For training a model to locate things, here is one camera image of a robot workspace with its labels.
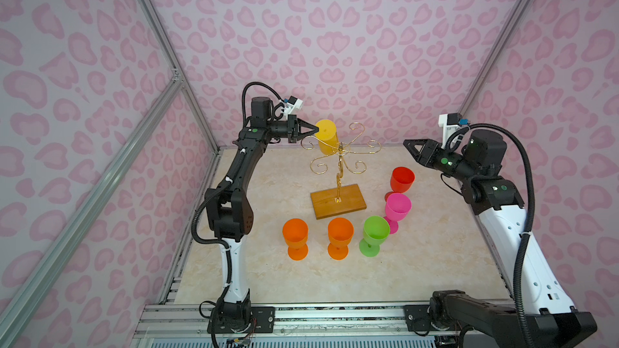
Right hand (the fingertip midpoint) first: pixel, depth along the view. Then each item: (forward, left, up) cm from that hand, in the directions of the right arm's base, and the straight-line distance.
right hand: (409, 141), depth 65 cm
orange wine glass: (-15, +32, -27) cm, 45 cm away
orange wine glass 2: (-13, +18, -29) cm, 37 cm away
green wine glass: (-12, +5, -31) cm, 34 cm away
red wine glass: (+7, -6, -27) cm, 28 cm away
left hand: (+11, +25, -5) cm, 28 cm away
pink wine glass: (-2, -4, -31) cm, 31 cm away
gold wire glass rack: (+5, +18, -10) cm, 21 cm away
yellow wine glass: (+10, +22, -8) cm, 25 cm away
